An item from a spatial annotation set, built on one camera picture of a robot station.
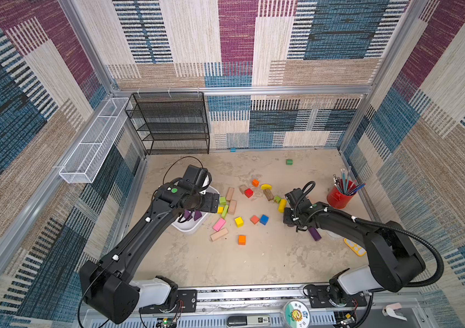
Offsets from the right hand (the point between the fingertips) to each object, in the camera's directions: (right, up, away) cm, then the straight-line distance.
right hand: (291, 219), depth 91 cm
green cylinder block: (+5, +26, +23) cm, 36 cm away
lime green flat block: (-29, +3, +2) cm, 30 cm away
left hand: (-35, +10, -13) cm, 39 cm away
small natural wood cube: (-21, +13, +11) cm, 27 cm away
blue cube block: (-12, 0, 0) cm, 12 cm away
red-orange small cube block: (-16, 0, 0) cm, 16 cm away
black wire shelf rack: (-59, +47, +19) cm, 78 cm away
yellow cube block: (-23, -1, 0) cm, 23 cm away
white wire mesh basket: (-76, +25, -20) cm, 83 cm away
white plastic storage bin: (-47, -2, -2) cm, 47 cm away
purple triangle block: (-42, +2, +1) cm, 42 cm away
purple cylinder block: (+9, -5, -4) cm, 11 cm away
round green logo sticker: (-6, -23, -28) cm, 36 cm away
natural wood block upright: (-26, +5, +4) cm, 27 cm away
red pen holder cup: (+22, +12, 0) cm, 25 cm away
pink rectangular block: (-32, -2, 0) cm, 32 cm away
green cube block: (-30, +8, +6) cm, 32 cm away
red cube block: (-18, +11, +10) cm, 23 cm away
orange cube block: (-22, -8, -4) cm, 23 cm away
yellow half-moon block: (-9, +14, +11) cm, 20 cm away
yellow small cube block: (-31, +4, +3) cm, 32 cm away
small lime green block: (-5, +8, +7) cm, 12 cm away
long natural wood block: (-31, -6, -2) cm, 32 cm away
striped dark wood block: (-8, +10, +10) cm, 16 cm away
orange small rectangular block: (-15, +16, +13) cm, 25 cm away
